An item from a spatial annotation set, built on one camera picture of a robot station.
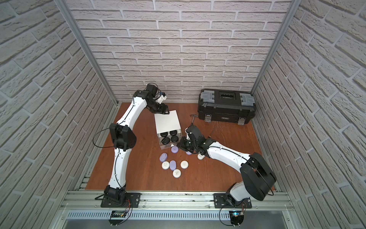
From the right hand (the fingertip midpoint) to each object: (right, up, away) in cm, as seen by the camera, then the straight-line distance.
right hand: (178, 144), depth 83 cm
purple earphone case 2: (-3, -13, +2) cm, 14 cm away
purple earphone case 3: (-3, -5, +9) cm, 10 cm away
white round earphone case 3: (-1, -17, -1) cm, 17 cm away
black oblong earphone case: (-7, +2, +1) cm, 8 cm away
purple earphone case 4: (+6, -7, +7) cm, 12 cm away
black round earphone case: (-9, +5, +4) cm, 11 cm away
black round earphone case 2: (-2, +3, +3) cm, 4 cm away
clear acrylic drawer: (-4, 0, -1) cm, 4 cm away
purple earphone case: (-10, -9, +5) cm, 14 cm away
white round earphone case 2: (+4, -13, +2) cm, 14 cm away
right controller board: (+31, -34, -13) cm, 48 cm away
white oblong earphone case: (+14, -9, +5) cm, 17 cm away
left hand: (-8, +21, +13) cm, 26 cm away
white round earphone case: (-8, -13, +2) cm, 15 cm away
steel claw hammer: (+11, +17, +27) cm, 34 cm away
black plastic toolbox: (+33, +24, +14) cm, 43 cm away
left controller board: (-31, -35, -11) cm, 48 cm away
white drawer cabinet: (-9, +12, +7) cm, 16 cm away
